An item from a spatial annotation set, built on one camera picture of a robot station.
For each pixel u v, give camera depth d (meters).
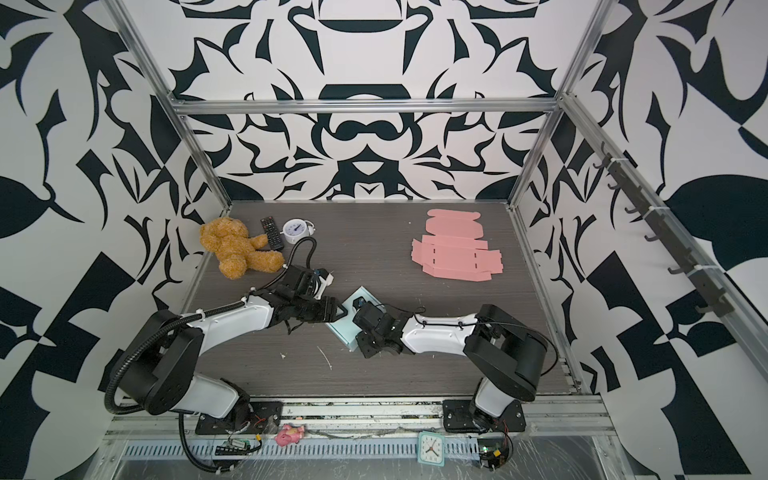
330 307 0.79
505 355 0.45
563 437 0.73
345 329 0.85
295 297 0.71
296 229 1.08
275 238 1.08
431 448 0.69
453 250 1.07
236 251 0.95
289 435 0.70
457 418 0.74
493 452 0.71
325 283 0.90
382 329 0.66
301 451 0.77
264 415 0.75
